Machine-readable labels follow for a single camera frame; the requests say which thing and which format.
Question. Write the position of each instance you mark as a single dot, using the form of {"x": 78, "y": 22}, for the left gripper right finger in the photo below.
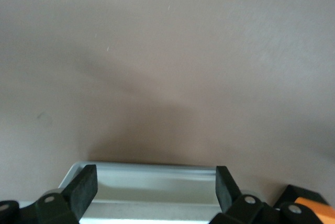
{"x": 227, "y": 195}

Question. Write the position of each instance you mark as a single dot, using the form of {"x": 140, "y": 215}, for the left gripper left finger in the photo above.
{"x": 81, "y": 192}

